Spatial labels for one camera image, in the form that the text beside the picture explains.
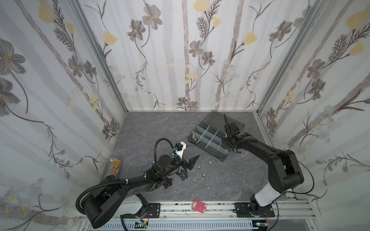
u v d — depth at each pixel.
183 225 0.70
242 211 0.73
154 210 0.73
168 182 0.84
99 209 0.41
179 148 0.66
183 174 0.86
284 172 0.46
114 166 0.89
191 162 0.69
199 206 0.75
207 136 1.04
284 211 0.76
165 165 0.60
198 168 0.88
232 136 0.72
